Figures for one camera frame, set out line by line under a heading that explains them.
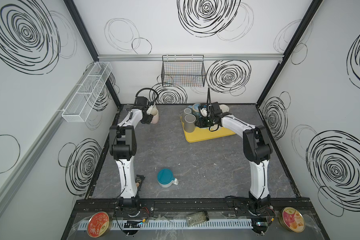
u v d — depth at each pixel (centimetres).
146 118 92
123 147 57
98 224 67
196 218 68
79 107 73
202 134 103
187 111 103
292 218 68
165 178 77
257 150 56
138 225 72
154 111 105
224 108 108
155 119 102
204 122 89
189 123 96
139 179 83
